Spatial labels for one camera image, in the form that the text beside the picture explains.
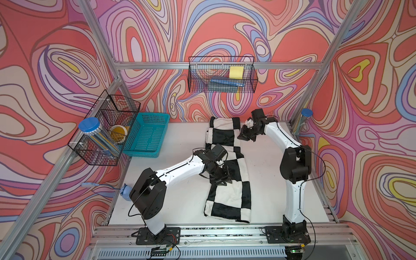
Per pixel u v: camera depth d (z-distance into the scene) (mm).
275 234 737
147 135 1122
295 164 571
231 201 825
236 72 886
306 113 1015
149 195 448
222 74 960
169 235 733
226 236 749
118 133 708
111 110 821
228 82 885
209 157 663
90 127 565
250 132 845
